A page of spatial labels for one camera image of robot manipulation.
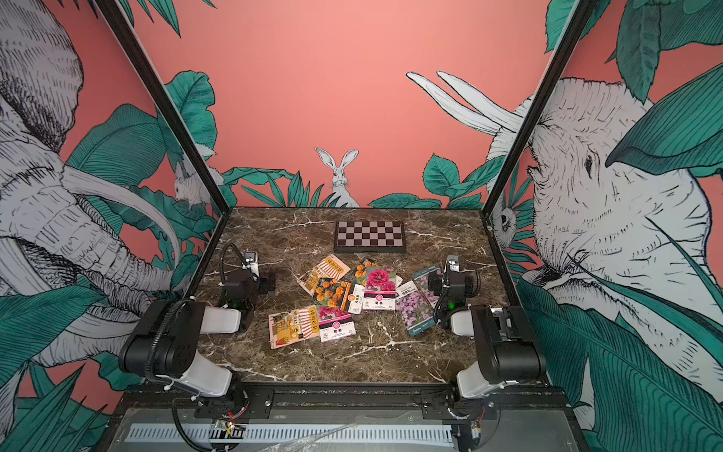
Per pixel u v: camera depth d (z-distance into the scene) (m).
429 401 0.75
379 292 0.95
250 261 0.81
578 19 0.70
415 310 0.92
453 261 0.81
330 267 1.01
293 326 0.88
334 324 0.88
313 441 0.69
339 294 0.95
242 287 0.73
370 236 1.08
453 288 0.72
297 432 0.70
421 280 0.99
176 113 0.91
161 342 0.43
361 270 1.01
